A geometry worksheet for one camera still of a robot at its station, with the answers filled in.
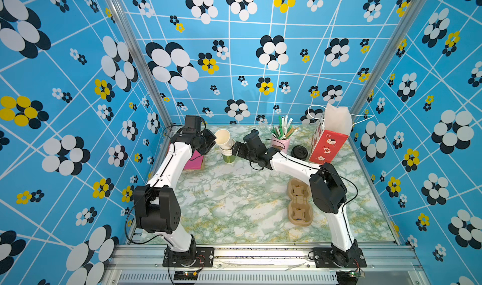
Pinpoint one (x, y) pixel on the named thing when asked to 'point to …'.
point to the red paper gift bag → (331, 134)
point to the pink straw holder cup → (282, 143)
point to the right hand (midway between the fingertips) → (239, 149)
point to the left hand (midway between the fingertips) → (219, 137)
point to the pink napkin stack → (196, 164)
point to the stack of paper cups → (225, 141)
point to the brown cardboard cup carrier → (300, 210)
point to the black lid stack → (299, 152)
